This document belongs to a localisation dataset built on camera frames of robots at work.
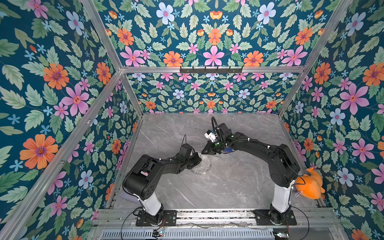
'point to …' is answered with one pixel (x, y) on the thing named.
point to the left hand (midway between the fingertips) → (204, 159)
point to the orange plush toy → (311, 185)
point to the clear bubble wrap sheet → (206, 166)
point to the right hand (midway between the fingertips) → (205, 148)
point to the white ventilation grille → (187, 234)
